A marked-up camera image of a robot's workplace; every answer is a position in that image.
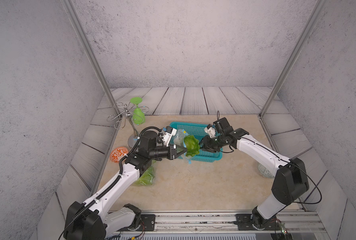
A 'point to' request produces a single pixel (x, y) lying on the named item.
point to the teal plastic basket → (198, 131)
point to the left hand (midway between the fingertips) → (187, 151)
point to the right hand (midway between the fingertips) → (199, 148)
